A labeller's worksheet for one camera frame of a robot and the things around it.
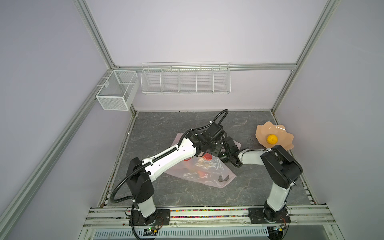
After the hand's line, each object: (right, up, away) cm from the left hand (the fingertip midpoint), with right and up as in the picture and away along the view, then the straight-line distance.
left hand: (216, 150), depth 77 cm
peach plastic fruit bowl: (+50, +3, +25) cm, 56 cm away
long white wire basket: (-16, +45, +22) cm, 52 cm away
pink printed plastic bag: (-7, -10, -1) cm, 12 cm away
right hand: (-7, -10, +8) cm, 15 cm away
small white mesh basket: (-63, +36, +22) cm, 76 cm away
